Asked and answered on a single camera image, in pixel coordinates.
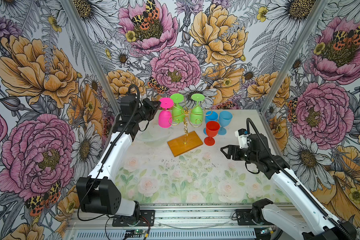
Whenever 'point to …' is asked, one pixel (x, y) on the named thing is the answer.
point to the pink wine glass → (165, 119)
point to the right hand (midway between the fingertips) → (227, 154)
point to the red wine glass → (212, 129)
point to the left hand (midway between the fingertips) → (162, 105)
